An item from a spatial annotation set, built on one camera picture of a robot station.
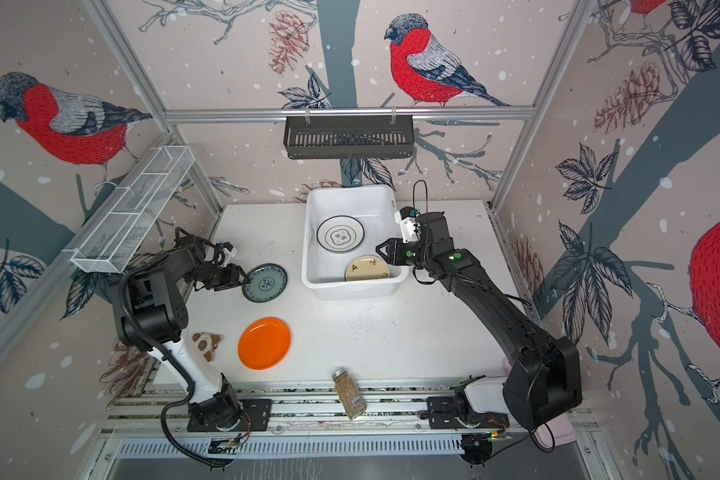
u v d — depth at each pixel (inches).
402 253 27.3
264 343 34.1
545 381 15.7
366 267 39.7
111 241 28.2
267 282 38.9
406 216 28.0
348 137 42.0
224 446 28.1
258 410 29.5
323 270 39.6
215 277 32.9
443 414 28.7
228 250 36.2
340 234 43.4
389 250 27.1
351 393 28.7
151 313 20.1
